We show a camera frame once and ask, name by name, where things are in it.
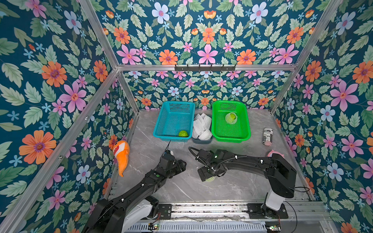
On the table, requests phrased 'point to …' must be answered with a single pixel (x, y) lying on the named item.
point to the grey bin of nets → (198, 141)
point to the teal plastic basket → (175, 121)
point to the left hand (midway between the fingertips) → (185, 164)
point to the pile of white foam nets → (201, 127)
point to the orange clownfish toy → (121, 149)
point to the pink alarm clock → (271, 153)
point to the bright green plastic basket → (239, 132)
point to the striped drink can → (267, 137)
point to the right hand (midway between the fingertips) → (208, 171)
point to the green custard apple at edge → (183, 133)
